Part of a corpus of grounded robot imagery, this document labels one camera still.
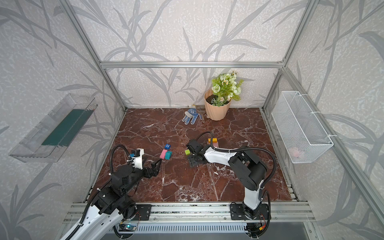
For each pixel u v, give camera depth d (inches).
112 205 21.0
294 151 28.6
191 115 45.0
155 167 26.7
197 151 28.3
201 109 45.5
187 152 37.4
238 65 74.0
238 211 29.0
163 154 36.9
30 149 22.8
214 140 38.7
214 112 41.3
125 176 21.8
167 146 38.0
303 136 24.1
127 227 27.8
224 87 37.8
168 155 36.8
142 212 28.9
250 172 18.7
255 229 27.8
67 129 24.4
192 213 29.7
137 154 25.3
